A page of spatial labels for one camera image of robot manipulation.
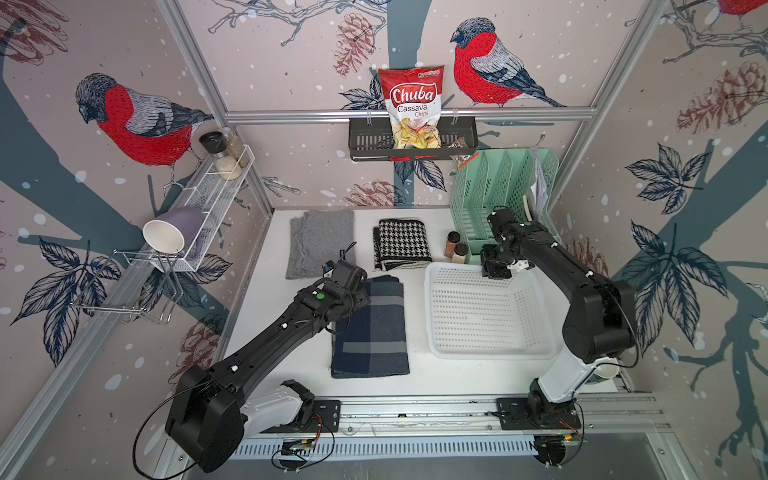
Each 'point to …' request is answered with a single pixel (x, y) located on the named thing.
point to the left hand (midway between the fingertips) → (366, 291)
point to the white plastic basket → (472, 317)
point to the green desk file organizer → (498, 178)
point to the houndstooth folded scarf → (401, 243)
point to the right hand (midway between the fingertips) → (474, 262)
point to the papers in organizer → (538, 191)
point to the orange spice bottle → (452, 238)
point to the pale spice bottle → (460, 251)
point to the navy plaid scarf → (372, 342)
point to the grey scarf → (317, 237)
